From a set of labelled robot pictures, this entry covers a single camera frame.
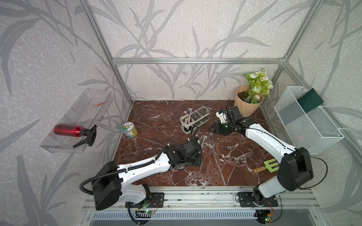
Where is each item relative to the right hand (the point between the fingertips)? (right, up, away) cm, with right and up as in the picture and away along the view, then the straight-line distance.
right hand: (210, 129), depth 84 cm
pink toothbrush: (-12, +13, +8) cm, 19 cm away
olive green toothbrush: (-15, +10, +5) cm, 19 cm away
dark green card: (+53, +17, -9) cm, 56 cm away
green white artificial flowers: (+33, +29, +6) cm, 44 cm away
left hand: (-6, -16, -7) cm, 19 cm away
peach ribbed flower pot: (+29, +13, +17) cm, 36 cm away
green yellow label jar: (-53, -1, +10) cm, 54 cm away
